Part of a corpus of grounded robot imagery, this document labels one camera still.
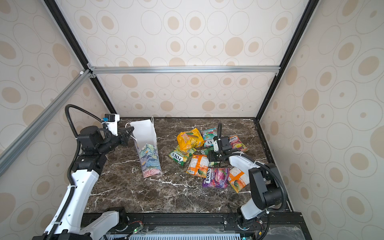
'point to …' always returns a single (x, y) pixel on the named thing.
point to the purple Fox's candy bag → (216, 177)
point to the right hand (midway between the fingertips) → (212, 154)
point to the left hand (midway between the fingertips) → (135, 126)
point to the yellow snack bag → (189, 140)
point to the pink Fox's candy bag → (236, 143)
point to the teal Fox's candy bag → (208, 135)
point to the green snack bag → (205, 151)
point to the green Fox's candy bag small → (182, 157)
